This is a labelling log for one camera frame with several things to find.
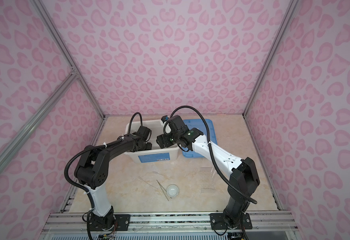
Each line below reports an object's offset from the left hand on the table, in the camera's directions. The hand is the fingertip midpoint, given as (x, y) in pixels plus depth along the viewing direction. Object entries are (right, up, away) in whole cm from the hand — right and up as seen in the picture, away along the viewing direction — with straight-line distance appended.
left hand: (147, 147), depth 98 cm
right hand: (+13, +8, -18) cm, 24 cm away
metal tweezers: (+11, -21, -12) cm, 26 cm away
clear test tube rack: (+38, -16, -10) cm, 42 cm away
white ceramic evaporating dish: (+17, -22, -15) cm, 32 cm away
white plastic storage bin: (+7, -3, -12) cm, 14 cm away
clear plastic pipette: (+10, -15, -7) cm, 20 cm away
